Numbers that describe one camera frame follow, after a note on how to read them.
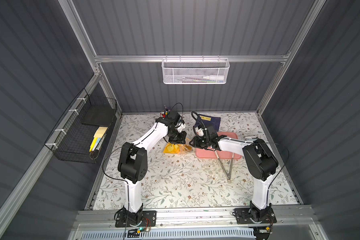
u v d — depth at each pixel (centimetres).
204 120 115
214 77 90
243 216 73
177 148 93
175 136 78
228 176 86
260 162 52
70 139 69
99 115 83
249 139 105
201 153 95
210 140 77
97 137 73
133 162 51
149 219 72
